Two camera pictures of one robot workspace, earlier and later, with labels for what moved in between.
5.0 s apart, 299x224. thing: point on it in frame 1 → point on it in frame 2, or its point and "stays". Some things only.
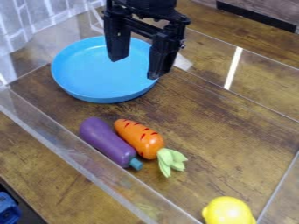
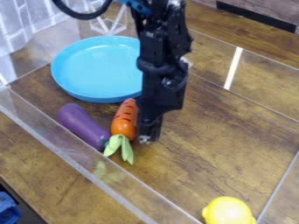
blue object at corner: [12, 211] stays
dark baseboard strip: [257, 16] stays
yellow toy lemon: [228, 210] stays
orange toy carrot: [149, 144] → [124, 129]
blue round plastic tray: [86, 71] stays
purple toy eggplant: [98, 133] → [80, 121]
